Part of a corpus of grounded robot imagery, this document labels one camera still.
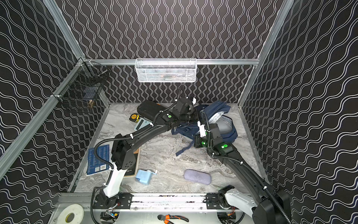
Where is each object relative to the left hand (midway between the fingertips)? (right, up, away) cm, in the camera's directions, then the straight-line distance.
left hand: (206, 112), depth 78 cm
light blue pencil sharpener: (-35, -36, 0) cm, 50 cm away
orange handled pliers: (-22, -53, -9) cm, 58 cm away
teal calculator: (-43, -7, +25) cm, 51 cm away
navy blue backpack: (+1, -1, +2) cm, 3 cm away
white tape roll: (-69, -51, -5) cm, 86 cm away
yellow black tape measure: (-50, -3, +29) cm, 58 cm away
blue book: (-69, -32, +10) cm, 76 cm away
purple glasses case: (-5, -37, +2) cm, 37 cm away
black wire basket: (-82, +21, +19) cm, 87 cm away
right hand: (-7, -14, +2) cm, 15 cm away
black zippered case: (-38, +3, +29) cm, 48 cm away
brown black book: (-42, -35, +4) cm, 55 cm away
